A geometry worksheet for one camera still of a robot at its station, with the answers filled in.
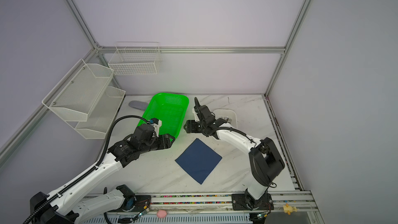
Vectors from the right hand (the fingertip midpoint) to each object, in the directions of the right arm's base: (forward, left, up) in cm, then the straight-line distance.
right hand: (187, 127), depth 84 cm
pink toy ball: (-39, +10, -14) cm, 42 cm away
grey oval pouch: (+27, +39, -11) cm, 49 cm away
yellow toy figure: (-36, -48, -12) cm, 61 cm away
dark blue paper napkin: (-12, -6, -17) cm, 22 cm away
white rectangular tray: (+19, -26, -14) cm, 35 cm away
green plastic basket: (+25, +16, -14) cm, 33 cm away
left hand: (-10, +8, +3) cm, 13 cm away
